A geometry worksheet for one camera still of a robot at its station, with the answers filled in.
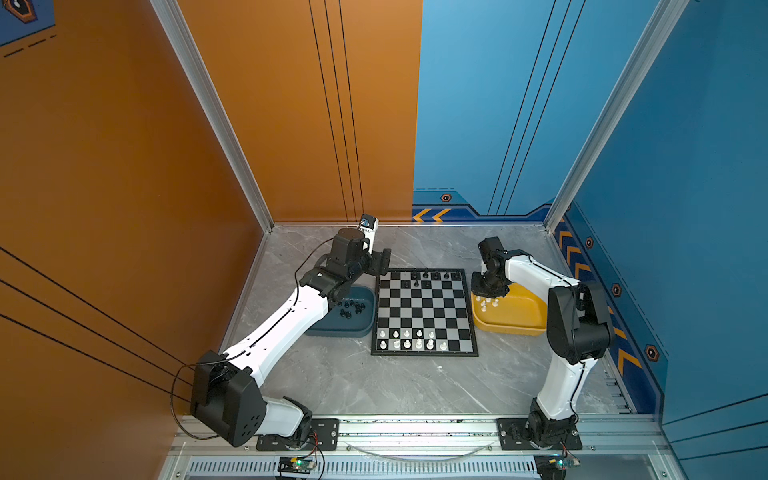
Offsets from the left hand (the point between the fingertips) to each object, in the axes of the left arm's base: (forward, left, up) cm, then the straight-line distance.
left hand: (377, 244), depth 80 cm
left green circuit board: (-47, +19, -28) cm, 58 cm away
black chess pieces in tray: (-5, +11, -25) cm, 28 cm away
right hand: (0, -32, -23) cm, 39 cm away
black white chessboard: (-7, -14, -24) cm, 29 cm away
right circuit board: (-47, -42, -26) cm, 68 cm away
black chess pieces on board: (+6, -16, -23) cm, 28 cm away
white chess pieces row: (-19, -12, -22) cm, 32 cm away
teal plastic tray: (-8, +8, -26) cm, 28 cm away
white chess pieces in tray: (-4, -34, -24) cm, 42 cm away
